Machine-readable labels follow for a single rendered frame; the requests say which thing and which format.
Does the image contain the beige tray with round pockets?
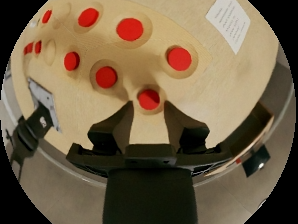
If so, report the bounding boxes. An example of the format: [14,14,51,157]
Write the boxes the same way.
[31,0,213,126]

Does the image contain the white paper sheet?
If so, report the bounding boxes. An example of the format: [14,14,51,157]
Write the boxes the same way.
[205,0,250,55]

